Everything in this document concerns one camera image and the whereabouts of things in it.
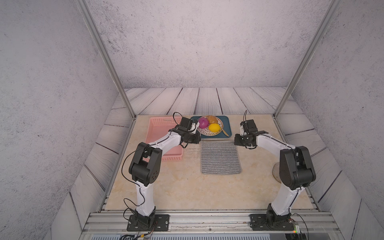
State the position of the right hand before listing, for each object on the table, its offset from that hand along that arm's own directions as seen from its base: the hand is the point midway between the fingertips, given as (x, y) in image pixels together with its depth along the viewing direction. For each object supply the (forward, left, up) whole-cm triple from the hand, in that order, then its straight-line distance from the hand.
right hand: (237, 139), depth 97 cm
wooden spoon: (+12, +6, -7) cm, 15 cm away
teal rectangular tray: (+24, +4, -7) cm, 25 cm away
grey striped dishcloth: (-9, +11, -7) cm, 16 cm away
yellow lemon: (+13, +13, -3) cm, 19 cm away
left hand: (-1, +22, +3) cm, 22 cm away
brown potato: (+20, +15, -1) cm, 25 cm away
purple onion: (+15, +21, 0) cm, 26 cm away
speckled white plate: (+11, +19, -6) cm, 23 cm away
